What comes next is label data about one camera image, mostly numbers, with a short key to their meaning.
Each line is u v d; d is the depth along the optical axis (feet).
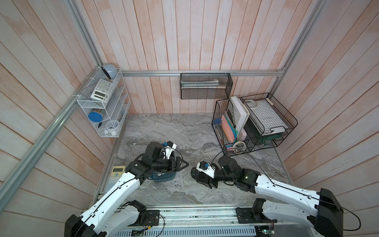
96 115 2.50
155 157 1.89
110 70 2.69
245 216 2.40
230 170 1.91
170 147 2.25
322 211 1.33
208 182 2.09
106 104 2.39
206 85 2.92
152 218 2.40
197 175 2.32
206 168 2.05
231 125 3.19
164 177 2.81
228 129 3.32
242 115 2.81
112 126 2.96
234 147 3.11
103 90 2.54
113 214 1.45
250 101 3.31
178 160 2.10
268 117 2.97
